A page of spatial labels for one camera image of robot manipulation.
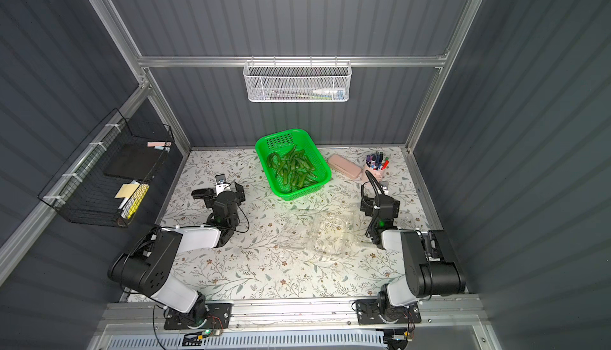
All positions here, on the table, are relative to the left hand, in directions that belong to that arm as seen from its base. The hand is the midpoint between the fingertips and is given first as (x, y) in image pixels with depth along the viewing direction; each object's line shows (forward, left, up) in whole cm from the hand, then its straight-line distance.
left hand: (222, 186), depth 90 cm
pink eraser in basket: (+9, +24, +14) cm, 29 cm away
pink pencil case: (+20, -50, -12) cm, 55 cm away
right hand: (-2, -63, -5) cm, 63 cm away
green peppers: (+18, -27, -10) cm, 33 cm away
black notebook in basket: (-2, +23, +17) cm, 29 cm away
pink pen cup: (+11, -61, 0) cm, 62 cm away
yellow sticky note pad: (-11, +23, +13) cm, 29 cm away
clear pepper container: (-13, -38, -13) cm, 43 cm away
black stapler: (+6, +14, -14) cm, 21 cm away
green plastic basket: (+32, -20, -8) cm, 39 cm away
